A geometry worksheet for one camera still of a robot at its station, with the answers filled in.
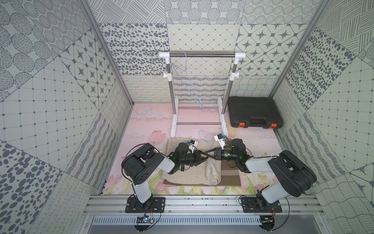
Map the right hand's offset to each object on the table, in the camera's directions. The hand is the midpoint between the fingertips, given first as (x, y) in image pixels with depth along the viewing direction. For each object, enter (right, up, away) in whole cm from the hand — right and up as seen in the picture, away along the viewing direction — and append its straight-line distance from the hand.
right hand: (205, 154), depth 82 cm
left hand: (+2, 0, +2) cm, 2 cm away
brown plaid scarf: (+15, -13, +1) cm, 20 cm away
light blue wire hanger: (+3, +5, +7) cm, 9 cm away
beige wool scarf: (+1, -9, -2) cm, 10 cm away
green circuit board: (-31, -29, -12) cm, 44 cm away
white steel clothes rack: (+15, +27, +21) cm, 38 cm away
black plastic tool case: (+38, +25, +22) cm, 50 cm away
